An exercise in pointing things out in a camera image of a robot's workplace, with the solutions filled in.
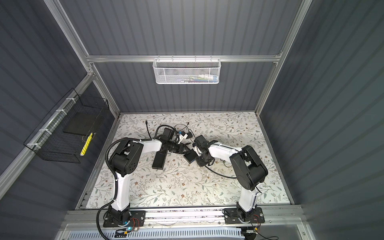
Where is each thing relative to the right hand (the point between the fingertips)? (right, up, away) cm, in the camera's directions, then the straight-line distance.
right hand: (203, 162), depth 94 cm
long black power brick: (-28, +2, -1) cm, 28 cm away
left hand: (-9, +6, +3) cm, 11 cm away
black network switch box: (-8, +4, 0) cm, 9 cm away
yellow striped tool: (-57, +14, -25) cm, 63 cm away
